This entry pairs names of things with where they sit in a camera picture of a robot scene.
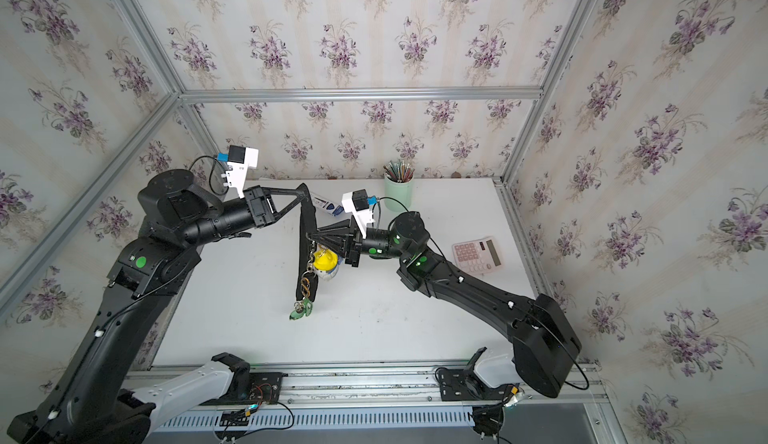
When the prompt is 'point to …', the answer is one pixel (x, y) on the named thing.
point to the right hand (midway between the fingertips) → (320, 238)
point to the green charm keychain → (301, 308)
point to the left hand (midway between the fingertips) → (309, 201)
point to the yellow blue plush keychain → (326, 263)
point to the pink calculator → (477, 256)
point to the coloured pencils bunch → (399, 171)
